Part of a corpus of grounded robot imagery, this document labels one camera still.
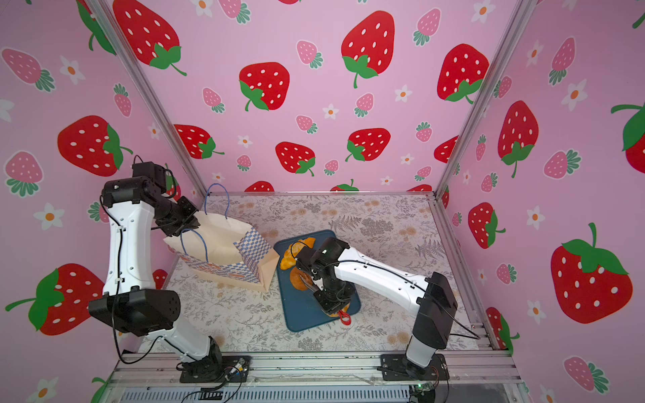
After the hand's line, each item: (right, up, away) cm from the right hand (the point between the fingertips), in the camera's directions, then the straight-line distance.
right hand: (342, 304), depth 72 cm
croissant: (-20, +9, +23) cm, 32 cm away
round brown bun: (-16, +2, +17) cm, 23 cm away
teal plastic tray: (-13, -6, +14) cm, 20 cm away
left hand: (-43, +25, +3) cm, 50 cm away
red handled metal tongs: (0, -7, +10) cm, 12 cm away
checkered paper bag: (-46, +13, +25) cm, 54 cm away
